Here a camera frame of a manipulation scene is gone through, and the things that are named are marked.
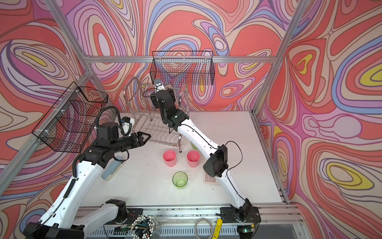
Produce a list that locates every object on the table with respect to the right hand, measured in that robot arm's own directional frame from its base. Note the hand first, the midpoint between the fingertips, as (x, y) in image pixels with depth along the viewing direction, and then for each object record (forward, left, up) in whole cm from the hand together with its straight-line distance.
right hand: (162, 93), depth 79 cm
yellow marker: (-58, -26, -35) cm, 73 cm away
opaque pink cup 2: (-22, -15, -34) cm, 43 cm away
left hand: (-21, +6, -9) cm, 24 cm away
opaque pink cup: (-21, -1, -32) cm, 38 cm away
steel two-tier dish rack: (+26, +28, -31) cm, 49 cm away
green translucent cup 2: (-34, -7, -36) cm, 50 cm away
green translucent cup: (-11, -16, -38) cm, 42 cm away
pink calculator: (-34, -24, -36) cm, 55 cm away
